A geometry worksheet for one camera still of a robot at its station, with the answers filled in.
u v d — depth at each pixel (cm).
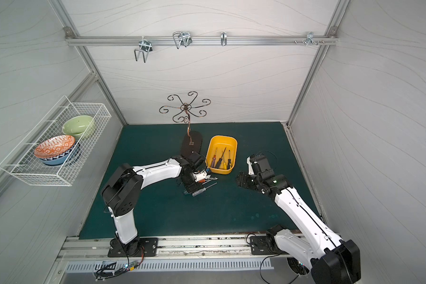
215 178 94
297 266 72
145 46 78
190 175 76
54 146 63
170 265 70
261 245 73
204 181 92
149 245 73
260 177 59
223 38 72
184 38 77
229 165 98
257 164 60
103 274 68
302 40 79
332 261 37
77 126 73
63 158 57
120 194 48
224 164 99
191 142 107
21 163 56
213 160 101
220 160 101
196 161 76
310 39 77
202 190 90
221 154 106
